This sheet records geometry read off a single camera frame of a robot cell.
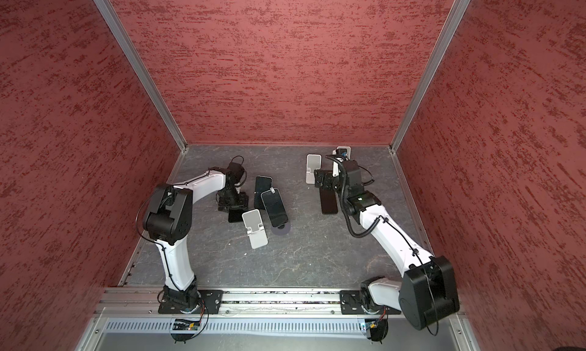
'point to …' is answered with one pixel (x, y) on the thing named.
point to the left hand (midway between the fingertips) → (237, 212)
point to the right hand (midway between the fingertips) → (324, 175)
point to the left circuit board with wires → (188, 324)
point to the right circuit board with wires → (378, 327)
